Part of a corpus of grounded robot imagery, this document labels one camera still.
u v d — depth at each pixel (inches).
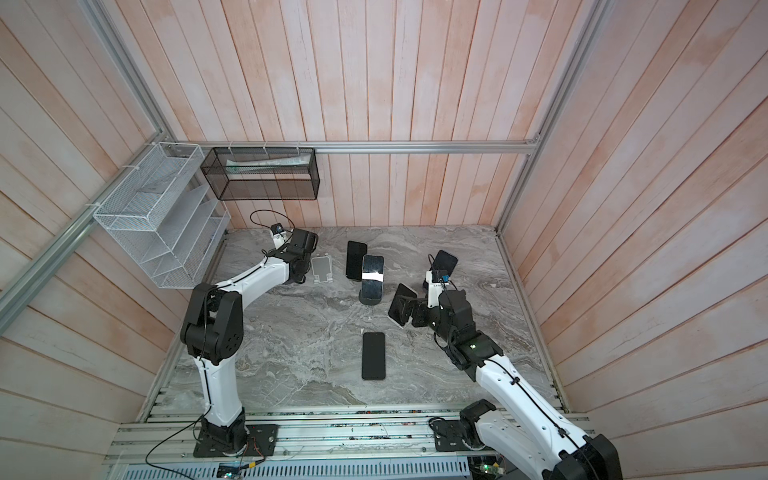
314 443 29.3
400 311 28.2
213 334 20.6
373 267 37.5
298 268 28.8
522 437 21.7
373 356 34.8
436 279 27.0
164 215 28.3
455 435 28.8
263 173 41.0
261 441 28.9
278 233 33.7
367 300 37.9
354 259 37.7
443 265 37.5
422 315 27.2
